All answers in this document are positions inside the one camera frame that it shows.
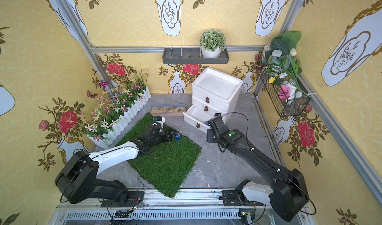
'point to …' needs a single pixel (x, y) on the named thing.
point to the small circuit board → (137, 206)
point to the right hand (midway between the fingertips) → (219, 130)
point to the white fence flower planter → (114, 105)
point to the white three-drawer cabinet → (214, 92)
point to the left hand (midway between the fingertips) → (170, 131)
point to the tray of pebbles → (168, 110)
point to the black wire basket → (294, 106)
